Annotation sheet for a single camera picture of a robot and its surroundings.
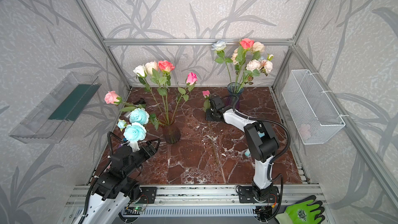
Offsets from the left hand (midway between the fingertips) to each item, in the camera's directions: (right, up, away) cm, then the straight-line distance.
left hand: (160, 138), depth 76 cm
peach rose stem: (+39, +42, +10) cm, 58 cm away
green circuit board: (-8, -31, -5) cm, 33 cm away
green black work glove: (+66, -31, -8) cm, 74 cm away
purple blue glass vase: (+40, +25, +18) cm, 51 cm away
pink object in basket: (+69, +5, -5) cm, 69 cm away
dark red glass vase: (+3, 0, +13) cm, 13 cm away
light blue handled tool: (+46, -10, +9) cm, 48 cm away
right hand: (+24, +12, +21) cm, 34 cm away
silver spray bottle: (-24, +18, +33) cm, 45 cm away
